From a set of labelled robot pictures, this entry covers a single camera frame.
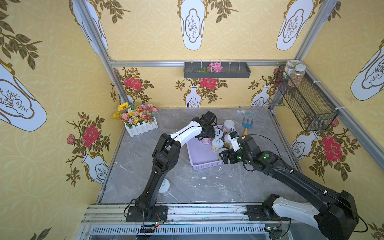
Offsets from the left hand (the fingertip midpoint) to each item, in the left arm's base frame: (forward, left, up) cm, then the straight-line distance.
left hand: (202, 132), depth 101 cm
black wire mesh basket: (+1, -60, +24) cm, 65 cm away
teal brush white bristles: (+22, -32, -4) cm, 39 cm away
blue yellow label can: (-1, -16, +9) cm, 19 cm away
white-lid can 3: (-9, -9, 0) cm, 13 cm away
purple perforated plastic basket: (-13, +1, -8) cm, 15 cm away
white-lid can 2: (-1, -11, 0) cm, 11 cm away
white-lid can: (-6, -2, -1) cm, 6 cm away
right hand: (-19, -13, +10) cm, 25 cm away
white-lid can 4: (-35, +22, 0) cm, 41 cm away
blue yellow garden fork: (+8, -34, -4) cm, 35 cm away
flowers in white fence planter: (+5, +41, +9) cm, 42 cm away
